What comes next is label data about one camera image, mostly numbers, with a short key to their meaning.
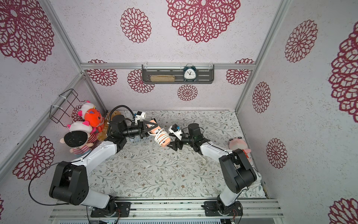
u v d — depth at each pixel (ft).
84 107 3.11
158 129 2.39
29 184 1.32
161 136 2.28
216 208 2.40
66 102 2.61
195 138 2.34
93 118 2.89
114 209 2.38
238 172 1.51
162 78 2.87
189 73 2.95
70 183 1.42
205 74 3.27
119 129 2.09
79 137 2.55
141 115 2.48
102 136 3.01
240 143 3.02
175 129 2.39
